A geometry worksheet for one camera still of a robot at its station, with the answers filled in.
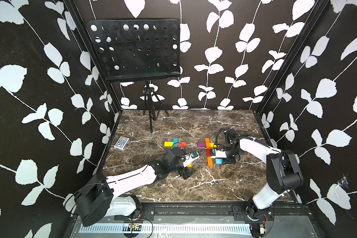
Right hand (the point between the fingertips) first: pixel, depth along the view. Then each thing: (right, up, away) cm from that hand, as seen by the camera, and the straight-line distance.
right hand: (223, 156), depth 92 cm
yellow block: (-36, +6, +9) cm, 38 cm away
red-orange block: (-26, +7, +8) cm, 28 cm away
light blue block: (-3, -2, -4) cm, 5 cm away
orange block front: (-8, -4, 0) cm, 9 cm away
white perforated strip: (-32, -30, -22) cm, 49 cm away
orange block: (-8, +7, +9) cm, 14 cm away
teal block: (-31, +9, +10) cm, 33 cm away
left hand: (-20, 0, -12) cm, 23 cm away
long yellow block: (-22, 0, -22) cm, 31 cm away
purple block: (-12, +6, +9) cm, 16 cm away
